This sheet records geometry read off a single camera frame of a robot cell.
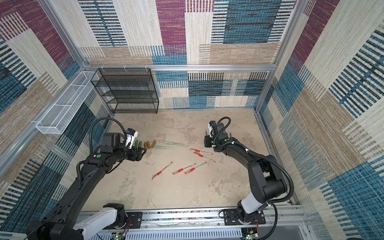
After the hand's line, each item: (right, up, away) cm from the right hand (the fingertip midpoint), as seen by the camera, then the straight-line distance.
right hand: (206, 141), depth 92 cm
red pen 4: (-3, -7, +5) cm, 9 cm away
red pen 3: (-8, -16, -1) cm, 18 cm away
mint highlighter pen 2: (-27, -5, +7) cm, 29 cm away
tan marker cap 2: (-38, -3, +10) cm, 39 cm away
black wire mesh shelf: (-56, +35, +19) cm, 69 cm away
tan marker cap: (-39, -4, +7) cm, 40 cm away
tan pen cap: (-34, -3, +10) cm, 36 cm away
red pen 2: (-15, -16, -2) cm, 22 cm away
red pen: (-27, -18, -3) cm, 33 cm away
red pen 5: (-2, -10, +4) cm, 10 cm away
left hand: (-36, -1, -12) cm, 38 cm away
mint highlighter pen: (-20, -2, +8) cm, 22 cm away
